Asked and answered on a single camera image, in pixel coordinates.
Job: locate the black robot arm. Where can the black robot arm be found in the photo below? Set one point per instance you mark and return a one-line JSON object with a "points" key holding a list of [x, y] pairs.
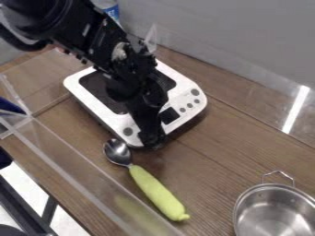
{"points": [[78, 27]]}

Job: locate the stainless steel pot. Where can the stainless steel pot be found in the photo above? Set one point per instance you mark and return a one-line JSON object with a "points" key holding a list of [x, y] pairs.
{"points": [[274, 208]]}

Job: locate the white and black stove top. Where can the white and black stove top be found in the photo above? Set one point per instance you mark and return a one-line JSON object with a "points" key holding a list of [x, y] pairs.
{"points": [[187, 101]]}

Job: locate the blue object at left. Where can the blue object at left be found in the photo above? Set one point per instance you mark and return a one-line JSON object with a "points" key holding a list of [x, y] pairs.
{"points": [[9, 106]]}

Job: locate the clear acrylic barrier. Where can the clear acrylic barrier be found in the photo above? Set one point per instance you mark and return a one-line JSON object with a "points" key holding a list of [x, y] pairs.
{"points": [[103, 191]]}

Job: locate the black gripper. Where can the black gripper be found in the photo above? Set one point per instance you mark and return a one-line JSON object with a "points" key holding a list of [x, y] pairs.
{"points": [[145, 102]]}

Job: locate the black table frame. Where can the black table frame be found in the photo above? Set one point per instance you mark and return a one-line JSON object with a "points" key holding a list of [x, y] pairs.
{"points": [[31, 224]]}

